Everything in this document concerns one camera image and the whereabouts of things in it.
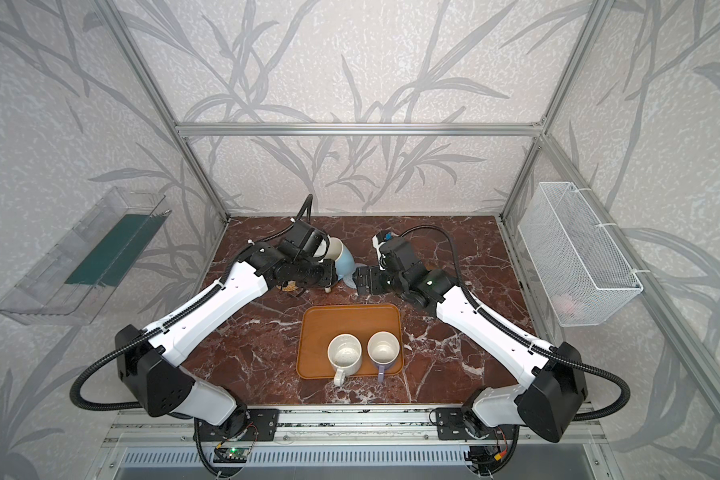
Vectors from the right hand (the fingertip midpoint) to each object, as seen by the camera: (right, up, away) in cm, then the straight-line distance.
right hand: (369, 265), depth 77 cm
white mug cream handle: (-7, -26, +7) cm, 28 cm away
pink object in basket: (+49, -10, -4) cm, 50 cm away
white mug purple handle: (+4, -25, +7) cm, 27 cm away
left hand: (-7, -1, 0) cm, 7 cm away
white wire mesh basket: (+44, 0, -17) cm, 47 cm away
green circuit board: (-33, -45, -7) cm, 56 cm away
